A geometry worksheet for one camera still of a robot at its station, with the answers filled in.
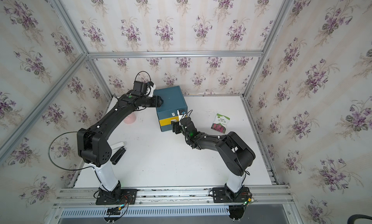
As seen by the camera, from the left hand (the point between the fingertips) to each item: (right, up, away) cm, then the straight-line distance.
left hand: (160, 102), depth 88 cm
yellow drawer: (+5, -12, 0) cm, 12 cm away
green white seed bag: (+41, -14, +14) cm, 45 cm away
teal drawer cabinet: (+8, +1, 0) cm, 8 cm away
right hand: (+11, -11, +2) cm, 16 cm away
